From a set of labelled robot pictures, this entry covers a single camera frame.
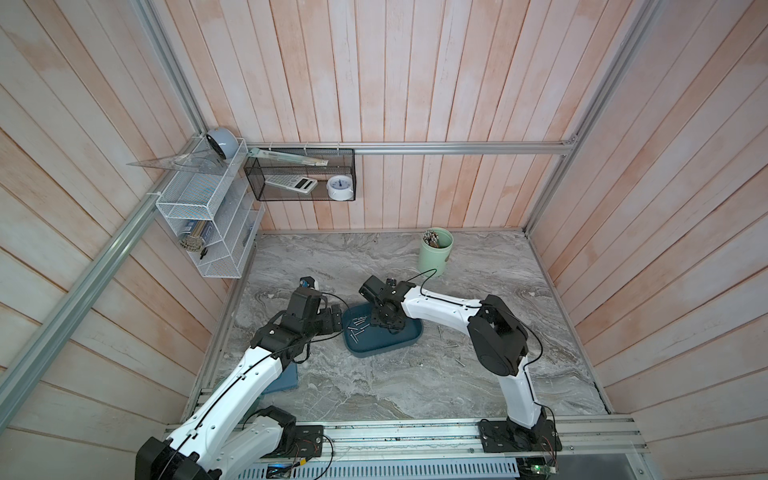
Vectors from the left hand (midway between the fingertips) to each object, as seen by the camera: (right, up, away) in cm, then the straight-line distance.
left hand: (326, 317), depth 81 cm
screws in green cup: (+32, +23, +14) cm, 42 cm away
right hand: (+15, -4, +13) cm, 20 cm away
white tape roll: (+2, +39, +13) cm, 41 cm away
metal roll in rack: (-34, +21, -5) cm, 40 cm away
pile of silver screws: (+9, -6, +12) cm, 16 cm away
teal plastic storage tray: (+10, -9, +10) cm, 16 cm away
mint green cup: (+33, +20, +15) cm, 41 cm away
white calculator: (-12, +42, +17) cm, 47 cm away
